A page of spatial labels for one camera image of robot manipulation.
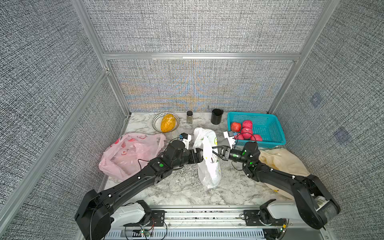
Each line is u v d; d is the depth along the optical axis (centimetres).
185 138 69
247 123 104
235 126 103
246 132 100
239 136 96
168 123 105
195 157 66
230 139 72
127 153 96
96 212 39
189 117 108
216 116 110
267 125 111
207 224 73
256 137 97
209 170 67
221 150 72
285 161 83
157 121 112
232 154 69
